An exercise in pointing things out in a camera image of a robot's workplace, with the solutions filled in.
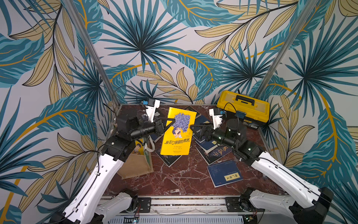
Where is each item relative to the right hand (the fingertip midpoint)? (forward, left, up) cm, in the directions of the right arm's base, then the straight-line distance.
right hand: (195, 125), depth 66 cm
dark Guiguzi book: (-3, +15, -31) cm, 35 cm away
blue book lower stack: (+4, -10, -28) cm, 30 cm away
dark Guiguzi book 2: (-1, -14, -32) cm, 35 cm away
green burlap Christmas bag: (-9, +32, -23) cm, 40 cm away
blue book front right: (-12, -19, -32) cm, 39 cm away
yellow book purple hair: (-7, +9, 0) cm, 11 cm away
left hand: (-3, +10, +6) cm, 12 cm away
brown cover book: (+41, -3, -32) cm, 52 cm away
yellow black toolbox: (+24, -43, -17) cm, 52 cm away
